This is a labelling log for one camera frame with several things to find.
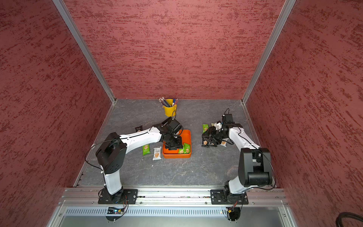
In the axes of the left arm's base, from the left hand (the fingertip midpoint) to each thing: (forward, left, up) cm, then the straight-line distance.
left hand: (179, 150), depth 86 cm
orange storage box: (+15, -4, -6) cm, 16 cm away
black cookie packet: (+18, +31, -3) cm, 36 cm away
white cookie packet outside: (0, -26, +9) cm, 27 cm away
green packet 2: (+2, -4, -2) cm, 5 cm away
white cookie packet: (0, +15, -4) cm, 16 cm away
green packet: (+1, -1, -4) cm, 4 cm away
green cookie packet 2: (+2, +22, -3) cm, 23 cm away
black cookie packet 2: (+8, -17, -4) cm, 20 cm away
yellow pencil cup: (+33, +9, -1) cm, 34 cm away
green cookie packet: (+21, -18, -5) cm, 28 cm away
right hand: (+6, -16, +4) cm, 17 cm away
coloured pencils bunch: (+32, +13, +12) cm, 37 cm away
